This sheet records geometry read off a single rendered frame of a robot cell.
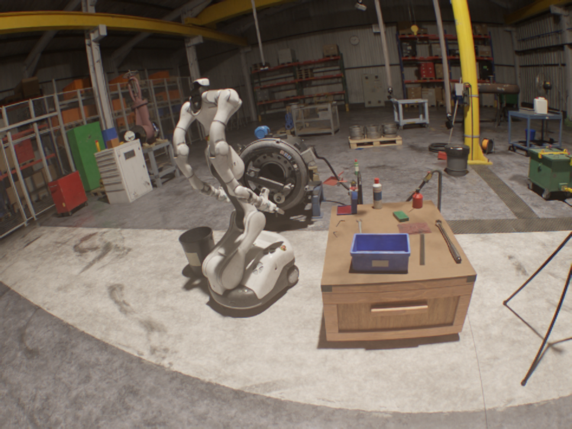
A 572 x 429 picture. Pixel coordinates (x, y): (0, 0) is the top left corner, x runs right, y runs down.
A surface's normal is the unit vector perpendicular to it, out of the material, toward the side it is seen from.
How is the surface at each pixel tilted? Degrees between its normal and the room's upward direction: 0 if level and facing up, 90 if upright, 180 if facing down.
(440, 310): 90
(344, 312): 90
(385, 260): 90
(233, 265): 90
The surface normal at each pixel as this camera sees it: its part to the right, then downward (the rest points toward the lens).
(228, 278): 0.73, 0.16
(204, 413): -0.15, -0.91
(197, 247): 0.31, 0.38
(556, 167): -0.12, 0.43
